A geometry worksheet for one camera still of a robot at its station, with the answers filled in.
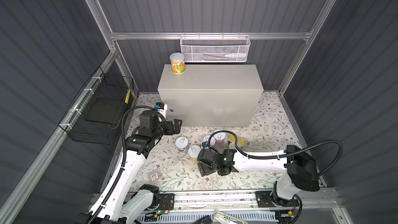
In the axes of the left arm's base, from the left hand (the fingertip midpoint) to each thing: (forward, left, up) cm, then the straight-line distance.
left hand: (173, 121), depth 75 cm
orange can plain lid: (-6, -31, -18) cm, 36 cm away
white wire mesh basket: (+71, -29, -2) cm, 76 cm away
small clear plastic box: (-19, +11, -21) cm, 30 cm away
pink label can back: (-1, -25, -18) cm, 30 cm away
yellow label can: (-8, -9, -19) cm, 22 cm away
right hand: (-17, -15, -20) cm, 30 cm away
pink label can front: (-2, -20, -18) cm, 27 cm away
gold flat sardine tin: (-4, -37, -19) cm, 41 cm away
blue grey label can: (-2, -3, -19) cm, 20 cm away
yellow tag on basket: (+15, +25, +2) cm, 30 cm away
